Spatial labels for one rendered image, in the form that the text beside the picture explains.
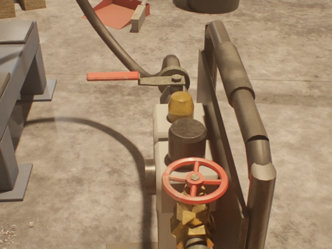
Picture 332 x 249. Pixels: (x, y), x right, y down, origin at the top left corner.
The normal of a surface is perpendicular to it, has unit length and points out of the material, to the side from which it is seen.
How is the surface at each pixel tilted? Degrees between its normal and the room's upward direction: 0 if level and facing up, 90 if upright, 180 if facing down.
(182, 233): 60
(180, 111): 73
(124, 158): 0
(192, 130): 0
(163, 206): 90
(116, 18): 0
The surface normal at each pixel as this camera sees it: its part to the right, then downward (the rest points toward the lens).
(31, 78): 0.05, 0.57
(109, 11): 0.00, -0.82
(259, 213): -0.21, 0.55
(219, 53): -0.78, -0.49
